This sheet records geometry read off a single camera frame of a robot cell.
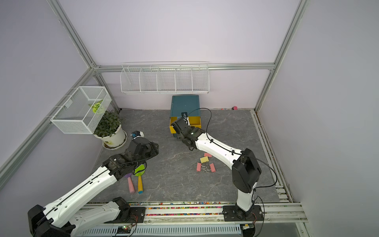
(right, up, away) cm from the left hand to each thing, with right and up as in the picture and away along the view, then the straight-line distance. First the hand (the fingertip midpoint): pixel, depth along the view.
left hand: (156, 147), depth 76 cm
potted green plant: (-31, +8, +12) cm, 34 cm away
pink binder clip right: (+31, -14, +12) cm, 37 cm away
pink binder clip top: (+28, -7, +17) cm, 34 cm away
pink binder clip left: (+23, -14, +13) cm, 29 cm away
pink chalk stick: (-15, -22, +5) cm, 27 cm away
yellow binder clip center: (+26, -10, +15) cm, 32 cm away
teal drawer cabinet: (+16, +25, +18) cm, 35 cm away
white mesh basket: (-44, +19, +6) cm, 48 cm away
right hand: (+14, +9, +9) cm, 19 cm away
